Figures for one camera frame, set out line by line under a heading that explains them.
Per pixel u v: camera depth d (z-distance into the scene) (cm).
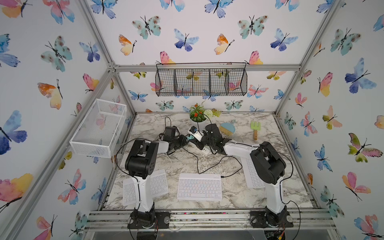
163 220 74
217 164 91
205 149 96
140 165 53
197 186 84
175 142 89
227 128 111
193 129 79
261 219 74
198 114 100
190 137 90
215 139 76
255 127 112
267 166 52
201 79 98
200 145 84
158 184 84
